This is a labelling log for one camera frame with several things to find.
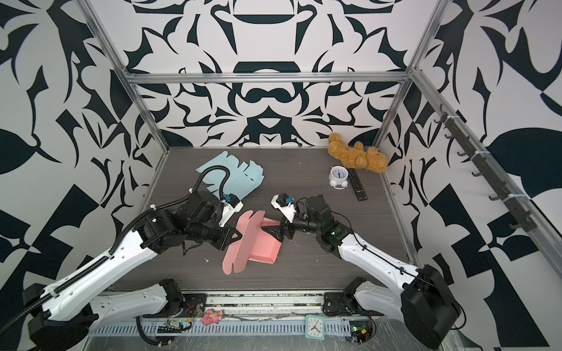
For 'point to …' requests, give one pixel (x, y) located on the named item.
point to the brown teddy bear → (357, 157)
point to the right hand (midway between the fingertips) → (268, 213)
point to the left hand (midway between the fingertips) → (239, 231)
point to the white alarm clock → (338, 177)
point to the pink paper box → (255, 244)
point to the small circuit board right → (360, 330)
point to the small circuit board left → (173, 327)
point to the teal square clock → (315, 327)
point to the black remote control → (360, 192)
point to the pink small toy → (211, 316)
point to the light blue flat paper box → (243, 178)
